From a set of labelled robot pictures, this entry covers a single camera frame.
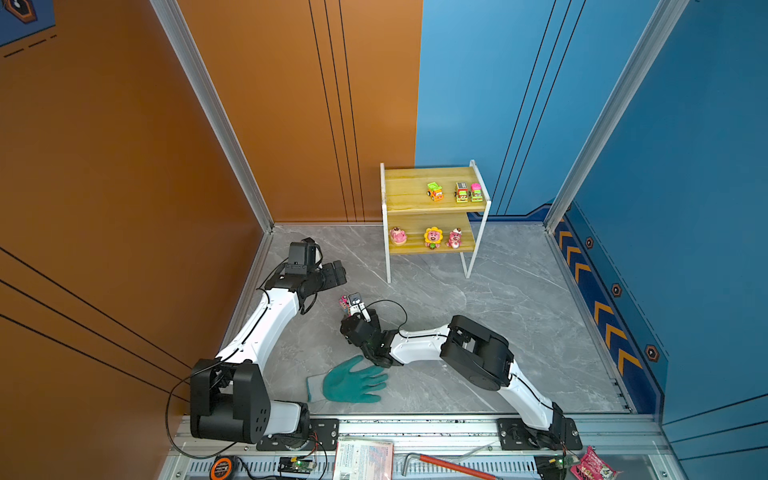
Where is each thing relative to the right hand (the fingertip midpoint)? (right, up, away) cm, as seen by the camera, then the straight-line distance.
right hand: (350, 315), depth 93 cm
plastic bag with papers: (+6, -27, -27) cm, 38 cm away
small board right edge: (+52, -31, -23) cm, 65 cm away
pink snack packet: (+59, -29, -26) cm, 71 cm away
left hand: (-4, +15, -6) cm, 16 cm away
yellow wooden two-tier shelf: (+25, +31, -15) cm, 42 cm away
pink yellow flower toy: (+26, +25, -4) cm, 36 cm away
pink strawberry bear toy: (+32, +24, -4) cm, 41 cm away
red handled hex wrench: (+25, -30, -24) cm, 46 cm away
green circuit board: (-8, -31, -23) cm, 39 cm away
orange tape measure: (-25, -29, -27) cm, 47 cm away
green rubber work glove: (0, -16, -13) cm, 20 cm away
